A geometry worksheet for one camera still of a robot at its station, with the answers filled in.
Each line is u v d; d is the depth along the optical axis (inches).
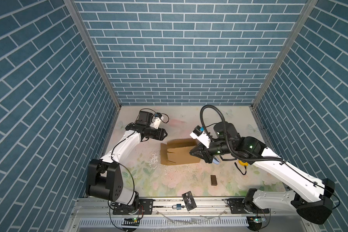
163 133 30.5
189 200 30.1
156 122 30.4
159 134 29.7
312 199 15.7
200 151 22.6
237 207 28.9
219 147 21.1
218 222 27.7
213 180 32.5
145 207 29.1
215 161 35.0
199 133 21.7
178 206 29.0
